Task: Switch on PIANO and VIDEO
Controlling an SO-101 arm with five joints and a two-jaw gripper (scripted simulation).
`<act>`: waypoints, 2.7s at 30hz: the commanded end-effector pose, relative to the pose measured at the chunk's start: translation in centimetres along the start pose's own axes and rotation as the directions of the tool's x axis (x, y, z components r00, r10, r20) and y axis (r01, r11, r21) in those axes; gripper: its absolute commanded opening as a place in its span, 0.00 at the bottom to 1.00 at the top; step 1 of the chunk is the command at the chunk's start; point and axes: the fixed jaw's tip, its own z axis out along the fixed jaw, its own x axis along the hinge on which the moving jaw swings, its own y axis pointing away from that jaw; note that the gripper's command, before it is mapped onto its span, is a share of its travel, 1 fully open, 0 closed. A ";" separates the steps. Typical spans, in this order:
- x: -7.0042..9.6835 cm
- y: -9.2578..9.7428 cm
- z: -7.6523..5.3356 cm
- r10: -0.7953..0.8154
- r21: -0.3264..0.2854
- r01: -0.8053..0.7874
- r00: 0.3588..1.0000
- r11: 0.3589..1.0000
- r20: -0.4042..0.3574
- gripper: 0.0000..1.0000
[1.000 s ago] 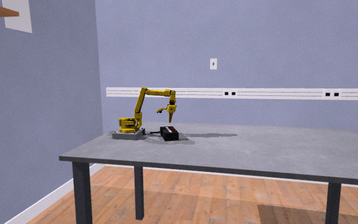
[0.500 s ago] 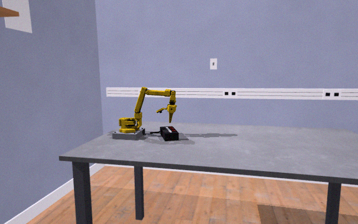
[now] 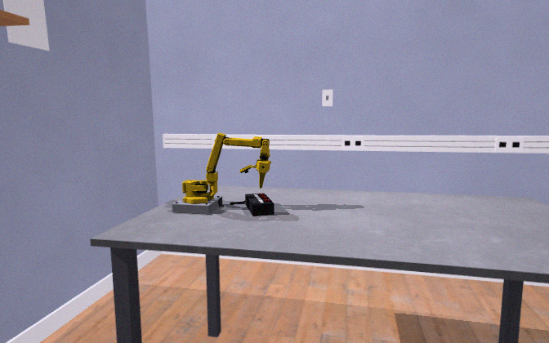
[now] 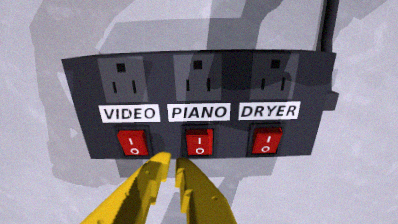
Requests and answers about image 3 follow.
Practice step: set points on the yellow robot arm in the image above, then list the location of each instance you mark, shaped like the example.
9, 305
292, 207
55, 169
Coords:
195, 188

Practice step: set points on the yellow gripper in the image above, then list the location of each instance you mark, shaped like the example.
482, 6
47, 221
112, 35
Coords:
263, 166

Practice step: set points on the black power strip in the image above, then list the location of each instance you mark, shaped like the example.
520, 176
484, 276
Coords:
258, 204

